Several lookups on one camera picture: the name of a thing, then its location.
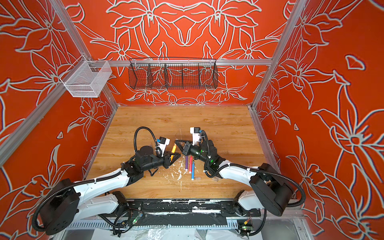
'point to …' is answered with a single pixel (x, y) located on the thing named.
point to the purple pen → (186, 162)
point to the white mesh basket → (86, 78)
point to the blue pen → (193, 170)
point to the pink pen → (190, 164)
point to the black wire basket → (173, 73)
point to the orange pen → (173, 151)
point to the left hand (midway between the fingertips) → (179, 154)
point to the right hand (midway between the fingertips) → (172, 143)
